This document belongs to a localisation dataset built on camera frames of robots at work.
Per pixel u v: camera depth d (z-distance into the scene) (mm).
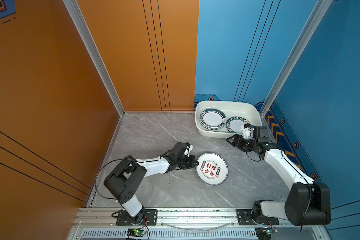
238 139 752
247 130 784
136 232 707
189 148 843
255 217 670
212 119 1098
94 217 754
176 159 710
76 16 715
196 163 852
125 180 459
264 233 706
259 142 656
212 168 870
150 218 738
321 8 699
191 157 787
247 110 1162
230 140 806
